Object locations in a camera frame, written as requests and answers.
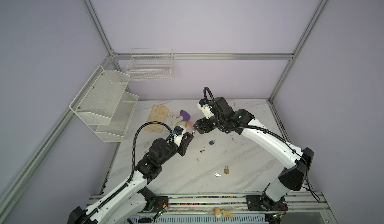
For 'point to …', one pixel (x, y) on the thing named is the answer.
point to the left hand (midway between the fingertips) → (189, 135)
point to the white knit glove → (174, 121)
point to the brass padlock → (226, 171)
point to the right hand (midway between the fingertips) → (198, 123)
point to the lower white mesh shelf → (115, 132)
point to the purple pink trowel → (186, 117)
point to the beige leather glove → (158, 114)
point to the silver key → (216, 174)
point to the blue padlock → (211, 142)
